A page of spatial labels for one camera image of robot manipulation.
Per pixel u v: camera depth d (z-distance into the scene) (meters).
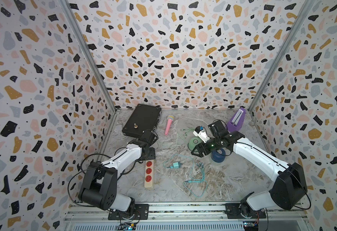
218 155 0.83
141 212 0.73
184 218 0.73
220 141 0.60
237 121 1.01
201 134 0.75
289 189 0.43
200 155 0.71
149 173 0.84
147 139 0.71
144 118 1.10
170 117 1.12
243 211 0.67
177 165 0.88
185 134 1.06
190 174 0.88
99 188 0.42
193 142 0.89
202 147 0.70
